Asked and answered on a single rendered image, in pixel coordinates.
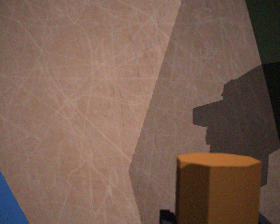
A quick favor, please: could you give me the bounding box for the orange-brown octagonal handle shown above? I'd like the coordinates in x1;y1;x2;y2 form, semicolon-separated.
175;153;262;224

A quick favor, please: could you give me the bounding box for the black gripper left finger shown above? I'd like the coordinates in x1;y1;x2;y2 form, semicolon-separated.
159;210;177;224

